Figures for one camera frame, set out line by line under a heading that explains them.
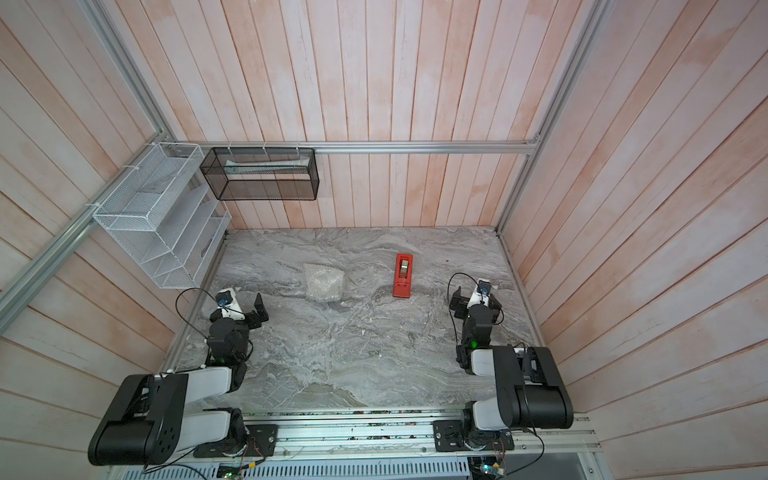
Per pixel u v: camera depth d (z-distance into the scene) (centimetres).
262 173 107
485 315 74
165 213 73
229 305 74
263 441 73
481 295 76
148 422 43
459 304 81
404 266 101
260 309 82
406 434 76
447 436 73
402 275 101
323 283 98
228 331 67
